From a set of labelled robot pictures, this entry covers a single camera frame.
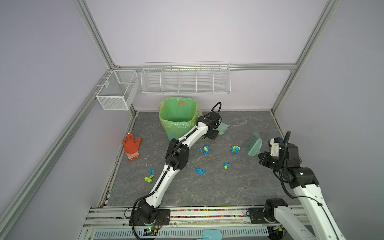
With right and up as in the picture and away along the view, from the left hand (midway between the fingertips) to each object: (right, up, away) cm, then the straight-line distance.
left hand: (213, 136), depth 101 cm
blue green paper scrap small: (+7, -17, -10) cm, 21 cm away
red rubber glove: (-56, -7, 0) cm, 57 cm away
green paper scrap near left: (-39, -24, -16) cm, 48 cm away
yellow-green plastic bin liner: (-24, +15, +3) cm, 29 cm away
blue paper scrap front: (-10, -20, -12) cm, 25 cm away
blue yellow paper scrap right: (+14, -8, -4) cm, 17 cm away
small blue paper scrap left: (-38, -20, -12) cm, 45 cm away
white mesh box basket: (-66, +31, +1) cm, 73 cm away
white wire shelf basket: (-19, +39, -2) cm, 43 cm away
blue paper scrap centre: (-5, -8, -5) cm, 11 cm away
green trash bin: (-25, +14, +4) cm, 29 cm away
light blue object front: (-4, -44, -32) cm, 54 cm away
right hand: (+22, -8, -25) cm, 34 cm away
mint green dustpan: (+8, +5, +12) cm, 16 cm away
